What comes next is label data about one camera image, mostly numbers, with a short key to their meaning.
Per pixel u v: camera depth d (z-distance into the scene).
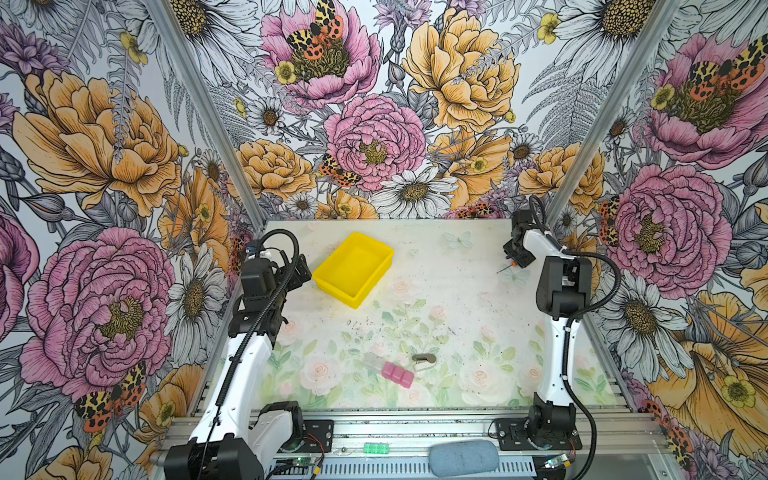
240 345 0.50
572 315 0.63
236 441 0.40
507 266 1.08
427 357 0.85
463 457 0.69
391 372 0.83
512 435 0.74
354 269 1.05
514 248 0.95
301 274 0.73
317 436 0.74
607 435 0.78
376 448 0.73
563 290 0.65
